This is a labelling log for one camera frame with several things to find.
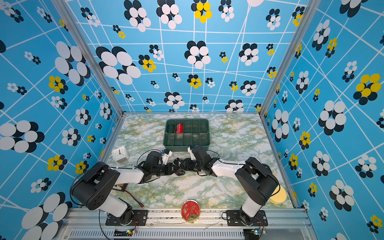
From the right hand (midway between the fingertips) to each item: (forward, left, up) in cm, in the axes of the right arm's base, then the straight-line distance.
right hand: (182, 166), depth 87 cm
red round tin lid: (-23, -6, -1) cm, 24 cm away
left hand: (-1, +2, -3) cm, 4 cm away
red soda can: (+28, +4, +1) cm, 29 cm away
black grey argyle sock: (-2, +2, -1) cm, 3 cm away
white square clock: (+8, +41, -1) cm, 41 cm away
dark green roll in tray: (+28, +10, +1) cm, 30 cm away
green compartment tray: (+24, +4, 0) cm, 24 cm away
